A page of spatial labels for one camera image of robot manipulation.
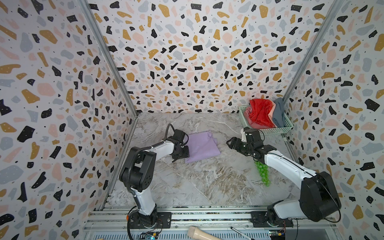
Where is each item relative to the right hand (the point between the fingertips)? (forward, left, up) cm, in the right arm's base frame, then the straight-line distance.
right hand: (228, 141), depth 87 cm
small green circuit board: (-44, +40, -15) cm, 62 cm away
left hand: (-1, +25, -12) cm, 28 cm away
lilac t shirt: (+5, +16, -13) cm, 21 cm away
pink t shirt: (+25, -22, -14) cm, 36 cm away
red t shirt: (+31, -26, -6) cm, 41 cm away
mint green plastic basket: (+23, -47, -11) cm, 54 cm away
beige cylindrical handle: (-44, +17, -11) cm, 48 cm away
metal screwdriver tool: (-43, -4, -14) cm, 46 cm away
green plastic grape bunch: (-13, -21, -12) cm, 27 cm away
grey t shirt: (+27, -40, -7) cm, 49 cm away
